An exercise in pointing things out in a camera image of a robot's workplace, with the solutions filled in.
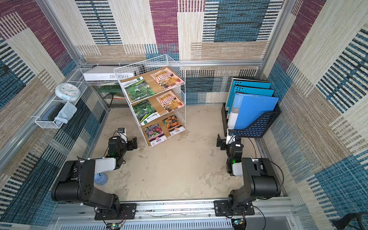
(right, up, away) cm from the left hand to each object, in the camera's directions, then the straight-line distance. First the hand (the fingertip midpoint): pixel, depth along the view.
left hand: (128, 137), depth 95 cm
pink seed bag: (+28, +23, -7) cm, 36 cm away
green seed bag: (+14, +16, -12) cm, 24 cm away
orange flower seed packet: (+29, +8, +11) cm, 32 cm away
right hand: (+64, +3, -4) cm, 64 cm away
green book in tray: (-10, +31, 0) cm, 33 cm away
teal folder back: (+87, +33, -3) cm, 93 cm away
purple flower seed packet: (+16, +1, +7) cm, 18 cm away
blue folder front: (+74, +18, -8) cm, 76 cm away
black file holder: (+83, +6, -3) cm, 84 cm away
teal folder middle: (+76, +29, -5) cm, 81 cm away
